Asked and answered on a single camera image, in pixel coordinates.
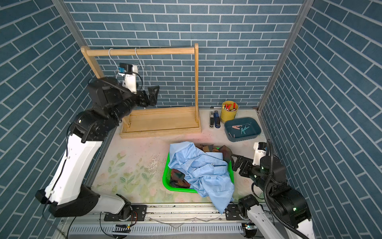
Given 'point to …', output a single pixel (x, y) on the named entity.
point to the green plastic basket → (166, 174)
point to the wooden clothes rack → (153, 122)
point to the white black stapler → (212, 124)
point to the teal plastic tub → (234, 135)
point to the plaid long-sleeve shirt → (177, 177)
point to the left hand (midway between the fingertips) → (152, 83)
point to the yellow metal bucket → (226, 115)
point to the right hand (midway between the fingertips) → (240, 157)
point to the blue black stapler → (217, 119)
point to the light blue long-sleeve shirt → (207, 172)
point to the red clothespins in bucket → (228, 107)
